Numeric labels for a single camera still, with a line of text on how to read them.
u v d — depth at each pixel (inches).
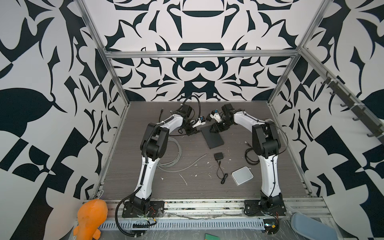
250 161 35.2
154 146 23.5
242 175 33.0
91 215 25.7
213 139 38.9
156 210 28.8
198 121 36.0
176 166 34.5
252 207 29.3
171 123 26.8
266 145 23.5
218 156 36.1
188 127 35.6
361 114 21.5
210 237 26.1
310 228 27.4
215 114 38.0
